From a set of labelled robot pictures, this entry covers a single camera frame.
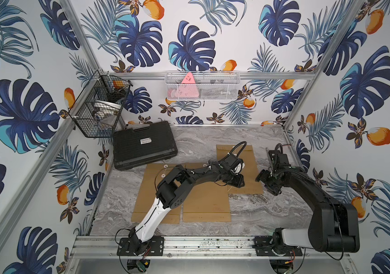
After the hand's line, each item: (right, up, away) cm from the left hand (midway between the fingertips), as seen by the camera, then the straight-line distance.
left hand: (244, 182), depth 90 cm
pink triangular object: (-30, +50, 0) cm, 58 cm away
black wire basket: (-77, +51, +6) cm, 93 cm away
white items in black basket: (-72, +37, -5) cm, 81 cm away
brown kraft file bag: (-20, -9, -4) cm, 22 cm away
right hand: (+9, 0, -2) cm, 9 cm away
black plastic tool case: (-67, +18, +20) cm, 72 cm away
